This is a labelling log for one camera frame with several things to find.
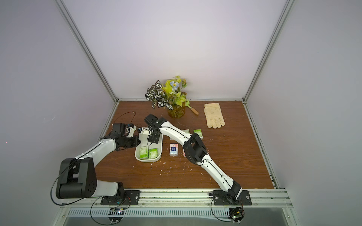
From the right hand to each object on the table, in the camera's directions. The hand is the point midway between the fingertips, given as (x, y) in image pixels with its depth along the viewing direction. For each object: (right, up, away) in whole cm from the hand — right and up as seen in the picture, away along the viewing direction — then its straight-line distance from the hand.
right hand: (154, 131), depth 98 cm
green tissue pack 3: (+2, -13, -10) cm, 16 cm away
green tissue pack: (+32, 0, 0) cm, 32 cm away
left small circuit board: (-14, -40, -26) cm, 50 cm away
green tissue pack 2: (-4, -12, -10) cm, 16 cm away
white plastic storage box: (-4, -3, -11) cm, 12 cm away
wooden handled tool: (+29, +15, +15) cm, 36 cm away
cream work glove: (+45, +11, +12) cm, 48 cm away
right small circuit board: (+48, -39, -28) cm, 68 cm away
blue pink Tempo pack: (+15, -11, -8) cm, 20 cm away
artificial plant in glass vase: (+12, +25, -4) cm, 28 cm away
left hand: (-6, -5, -7) cm, 11 cm away
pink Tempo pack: (+21, -13, -10) cm, 27 cm away
